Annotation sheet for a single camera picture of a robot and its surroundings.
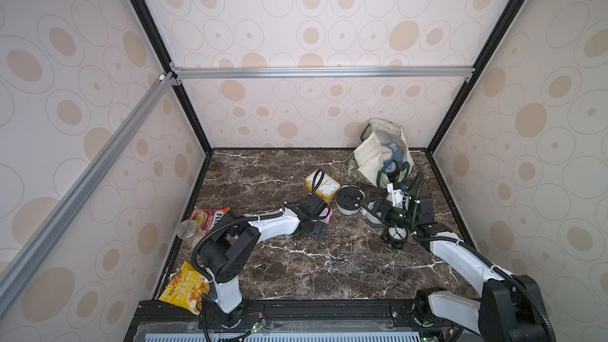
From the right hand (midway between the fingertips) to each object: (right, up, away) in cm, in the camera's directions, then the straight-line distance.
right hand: (375, 206), depth 83 cm
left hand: (-19, -9, +8) cm, 23 cm away
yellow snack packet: (-63, -26, -6) cm, 69 cm away
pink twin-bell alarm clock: (-16, -7, +8) cm, 20 cm away
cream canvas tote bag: (+1, +16, +16) cm, 22 cm away
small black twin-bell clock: (+8, -12, +4) cm, 15 cm away
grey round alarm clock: (+12, +21, +17) cm, 29 cm away
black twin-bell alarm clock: (+12, +14, +17) cm, 25 cm away
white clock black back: (-7, +1, +14) cm, 15 cm away
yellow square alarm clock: (-17, +7, +20) cm, 27 cm away
